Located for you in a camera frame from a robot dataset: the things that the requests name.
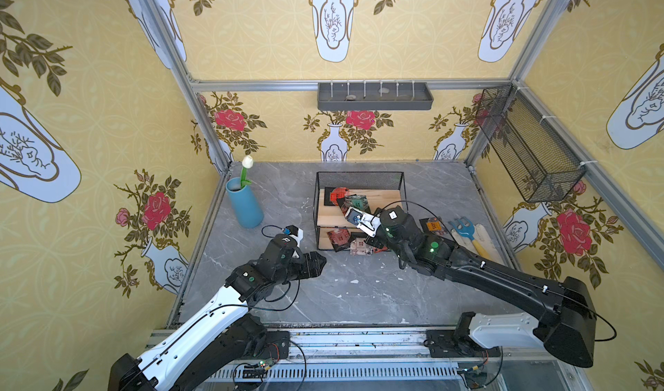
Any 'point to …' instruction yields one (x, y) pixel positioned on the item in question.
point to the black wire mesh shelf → (383, 189)
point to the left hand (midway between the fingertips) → (316, 262)
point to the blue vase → (246, 210)
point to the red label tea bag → (338, 193)
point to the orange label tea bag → (436, 225)
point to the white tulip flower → (247, 163)
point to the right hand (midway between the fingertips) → (360, 217)
